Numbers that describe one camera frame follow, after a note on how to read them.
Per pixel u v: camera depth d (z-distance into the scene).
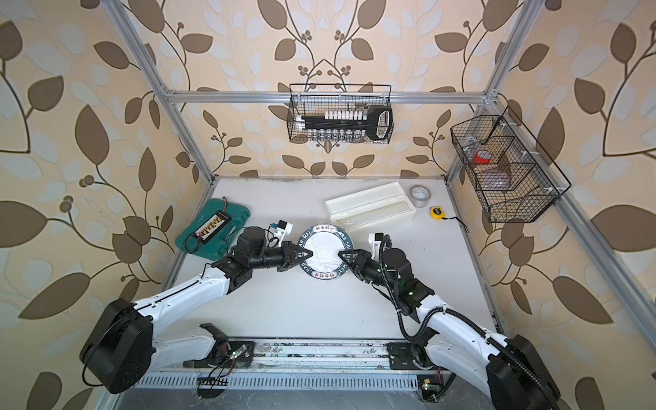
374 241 0.74
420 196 1.12
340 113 0.81
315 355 0.75
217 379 0.74
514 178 0.73
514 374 0.40
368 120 0.83
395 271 0.59
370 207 1.02
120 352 0.41
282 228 0.77
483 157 0.81
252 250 0.65
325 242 0.80
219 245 0.93
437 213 1.05
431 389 0.71
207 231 0.95
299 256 0.76
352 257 0.77
